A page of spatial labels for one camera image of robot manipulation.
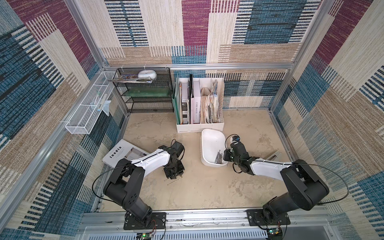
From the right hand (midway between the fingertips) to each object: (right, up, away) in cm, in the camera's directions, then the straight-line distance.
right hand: (224, 150), depth 94 cm
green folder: (-29, +31, -8) cm, 43 cm away
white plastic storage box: (-6, +1, +7) cm, 10 cm away
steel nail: (-3, -5, 0) cm, 6 cm away
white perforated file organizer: (-14, +29, +5) cm, 32 cm away
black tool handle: (+31, -4, 0) cm, 32 cm away
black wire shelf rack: (-49, +37, +2) cm, 62 cm away
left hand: (-26, -13, -7) cm, 30 cm away
